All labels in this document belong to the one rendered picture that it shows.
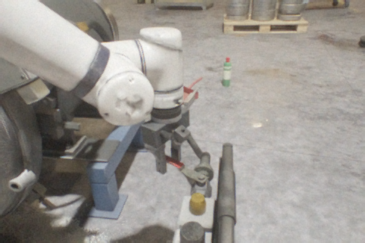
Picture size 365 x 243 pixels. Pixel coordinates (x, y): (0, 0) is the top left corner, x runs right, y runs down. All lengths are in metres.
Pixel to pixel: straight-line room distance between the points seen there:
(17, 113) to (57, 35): 0.37
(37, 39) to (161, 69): 0.26
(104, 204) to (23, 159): 0.55
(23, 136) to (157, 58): 0.38
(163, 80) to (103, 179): 0.67
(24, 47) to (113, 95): 0.12
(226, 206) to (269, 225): 0.76
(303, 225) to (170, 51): 0.95
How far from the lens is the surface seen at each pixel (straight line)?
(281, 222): 1.28
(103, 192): 1.22
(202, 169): 0.76
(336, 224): 1.35
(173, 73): 0.59
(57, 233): 1.29
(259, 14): 4.59
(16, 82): 0.66
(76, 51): 0.40
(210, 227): 0.62
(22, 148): 0.78
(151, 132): 0.63
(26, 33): 0.39
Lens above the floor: 0.93
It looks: 30 degrees down
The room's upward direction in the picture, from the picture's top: 2 degrees counter-clockwise
